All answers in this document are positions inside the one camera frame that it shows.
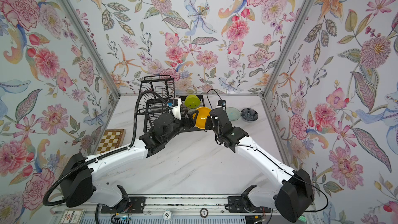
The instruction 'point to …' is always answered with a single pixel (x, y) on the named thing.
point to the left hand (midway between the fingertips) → (196, 113)
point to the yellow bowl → (202, 113)
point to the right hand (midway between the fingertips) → (209, 116)
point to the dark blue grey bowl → (249, 114)
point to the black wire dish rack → (153, 104)
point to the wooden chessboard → (112, 139)
